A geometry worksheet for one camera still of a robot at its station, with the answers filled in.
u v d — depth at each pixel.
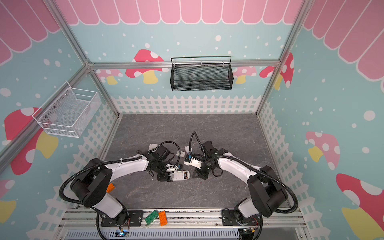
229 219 0.74
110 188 0.49
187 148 0.99
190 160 0.73
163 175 0.78
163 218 0.74
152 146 1.00
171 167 0.77
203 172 0.74
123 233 0.73
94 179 0.51
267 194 0.43
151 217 0.74
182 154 1.03
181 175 0.87
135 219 0.74
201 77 0.94
